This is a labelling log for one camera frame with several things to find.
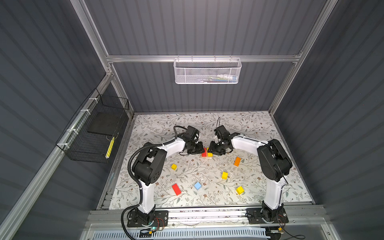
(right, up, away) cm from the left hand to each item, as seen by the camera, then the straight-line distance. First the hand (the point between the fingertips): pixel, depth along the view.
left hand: (204, 150), depth 95 cm
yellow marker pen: (-45, +3, -28) cm, 53 cm away
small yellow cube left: (-19, -9, -4) cm, 21 cm away
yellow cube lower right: (+19, -19, -14) cm, 31 cm away
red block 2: (-16, -20, -12) cm, 28 cm away
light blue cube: (-4, -17, -12) cm, 22 cm away
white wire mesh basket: (+5, +62, +29) cm, 68 cm away
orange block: (+21, -7, -1) cm, 22 cm away
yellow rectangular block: (+4, -2, -1) cm, 4 cm away
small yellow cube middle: (+12, -13, -8) cm, 20 cm away
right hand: (+4, -1, +1) cm, 5 cm away
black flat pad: (-51, +17, -18) cm, 57 cm away
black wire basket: (-57, +11, -23) cm, 63 cm away
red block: (0, -3, -1) cm, 3 cm away
